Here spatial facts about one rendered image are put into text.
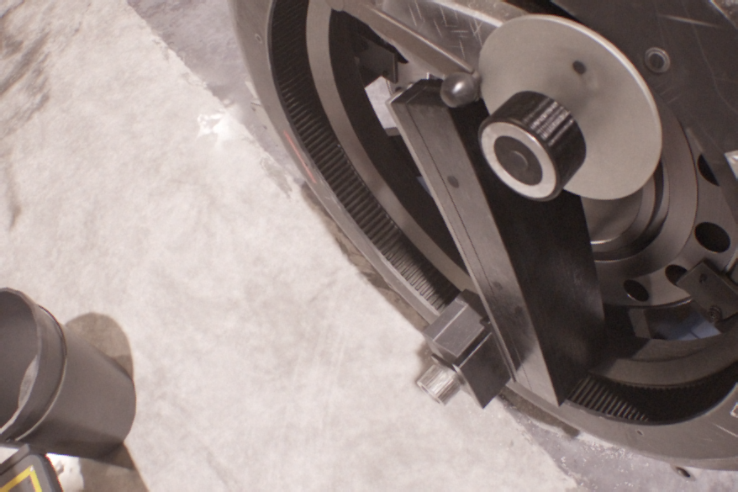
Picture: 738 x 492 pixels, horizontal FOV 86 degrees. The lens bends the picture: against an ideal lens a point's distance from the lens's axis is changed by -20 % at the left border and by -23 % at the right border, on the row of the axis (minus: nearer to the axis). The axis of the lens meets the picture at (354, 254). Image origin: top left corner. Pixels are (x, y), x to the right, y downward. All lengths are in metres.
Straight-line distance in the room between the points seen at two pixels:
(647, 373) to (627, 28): 0.41
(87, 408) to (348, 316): 0.59
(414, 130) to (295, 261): 0.84
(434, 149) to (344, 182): 0.36
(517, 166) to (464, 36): 0.09
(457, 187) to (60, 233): 1.39
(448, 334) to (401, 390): 0.49
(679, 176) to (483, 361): 0.28
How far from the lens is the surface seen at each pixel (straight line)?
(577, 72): 0.24
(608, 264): 0.57
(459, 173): 0.35
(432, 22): 0.31
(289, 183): 1.29
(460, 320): 0.55
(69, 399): 1.00
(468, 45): 0.30
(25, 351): 1.25
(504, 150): 0.24
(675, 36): 0.22
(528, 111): 0.23
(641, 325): 0.66
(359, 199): 0.70
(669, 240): 0.50
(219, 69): 1.74
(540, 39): 0.25
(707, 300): 0.52
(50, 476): 0.92
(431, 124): 0.33
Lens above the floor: 0.99
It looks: 61 degrees down
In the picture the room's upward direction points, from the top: 18 degrees counter-clockwise
